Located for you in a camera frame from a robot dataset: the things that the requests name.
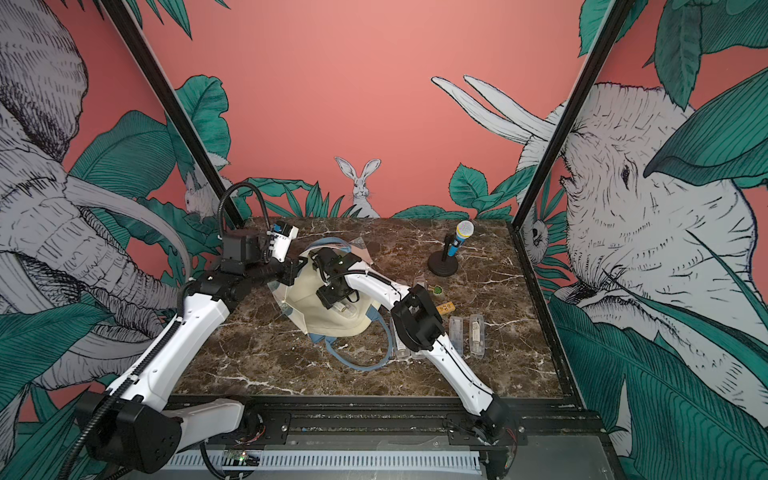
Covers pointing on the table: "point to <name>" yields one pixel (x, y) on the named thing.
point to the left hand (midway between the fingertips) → (306, 255)
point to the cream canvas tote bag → (355, 336)
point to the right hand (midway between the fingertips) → (329, 294)
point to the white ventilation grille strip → (330, 461)
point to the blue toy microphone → (464, 230)
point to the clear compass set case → (418, 356)
